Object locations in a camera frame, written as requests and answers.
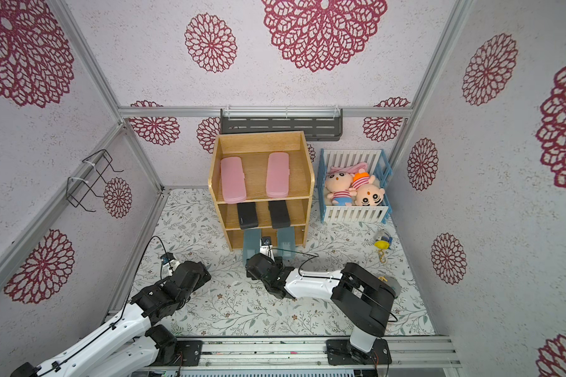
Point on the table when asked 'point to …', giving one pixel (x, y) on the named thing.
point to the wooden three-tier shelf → (262, 181)
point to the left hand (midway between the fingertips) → (197, 273)
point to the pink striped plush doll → (339, 181)
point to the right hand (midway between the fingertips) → (263, 259)
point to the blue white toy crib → (378, 163)
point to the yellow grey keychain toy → (383, 244)
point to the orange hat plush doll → (366, 193)
